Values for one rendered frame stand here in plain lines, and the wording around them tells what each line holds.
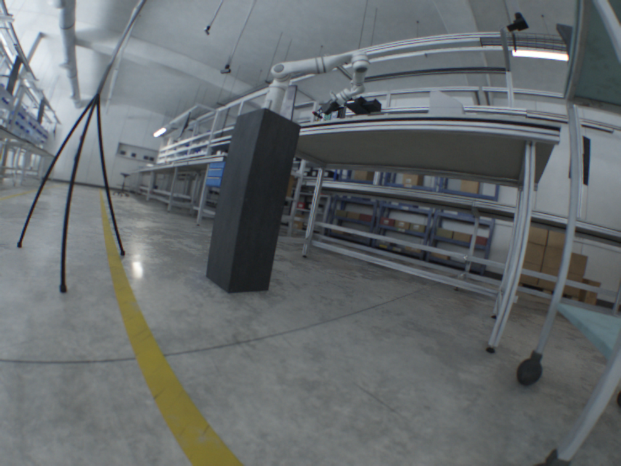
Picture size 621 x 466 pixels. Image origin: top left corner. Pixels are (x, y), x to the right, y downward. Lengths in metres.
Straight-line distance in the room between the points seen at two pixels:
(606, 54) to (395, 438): 1.17
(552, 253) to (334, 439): 4.21
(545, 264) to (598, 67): 3.69
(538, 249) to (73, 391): 4.64
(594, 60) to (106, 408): 1.48
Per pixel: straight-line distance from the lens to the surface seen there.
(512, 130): 1.22
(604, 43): 0.99
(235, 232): 1.13
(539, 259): 4.44
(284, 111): 3.22
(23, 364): 0.71
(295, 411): 0.59
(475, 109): 2.20
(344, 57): 1.44
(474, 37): 2.15
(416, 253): 5.14
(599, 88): 1.16
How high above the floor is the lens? 0.41
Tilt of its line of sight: 3 degrees down
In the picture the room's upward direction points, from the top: 11 degrees clockwise
